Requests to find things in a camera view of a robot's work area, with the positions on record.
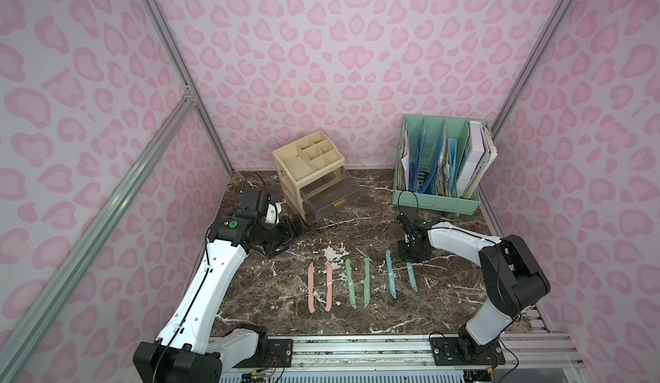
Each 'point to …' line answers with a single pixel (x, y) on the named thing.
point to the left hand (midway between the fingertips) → (302, 232)
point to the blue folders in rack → (418, 181)
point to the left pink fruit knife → (310, 283)
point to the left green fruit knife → (351, 283)
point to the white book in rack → (476, 161)
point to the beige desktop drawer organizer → (313, 176)
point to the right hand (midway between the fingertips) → (404, 256)
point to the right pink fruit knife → (329, 287)
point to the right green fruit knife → (367, 282)
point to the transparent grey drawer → (330, 193)
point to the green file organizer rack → (439, 162)
